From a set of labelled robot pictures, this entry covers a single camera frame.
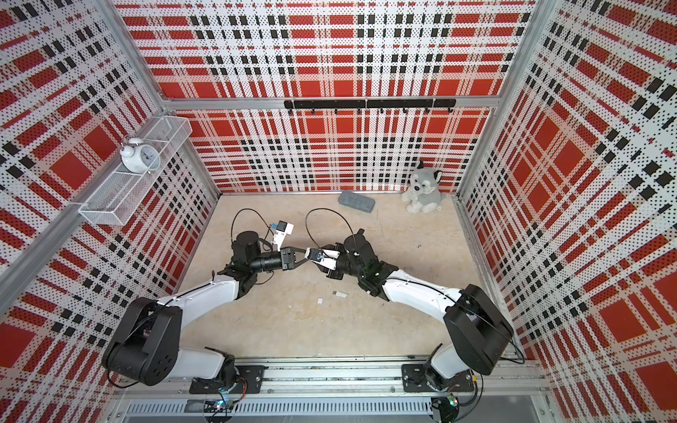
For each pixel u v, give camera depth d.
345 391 0.73
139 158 0.70
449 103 0.88
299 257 0.77
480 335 0.43
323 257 0.66
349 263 0.68
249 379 0.74
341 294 0.91
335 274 0.72
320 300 0.88
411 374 0.74
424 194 1.04
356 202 1.15
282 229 0.77
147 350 0.42
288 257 0.73
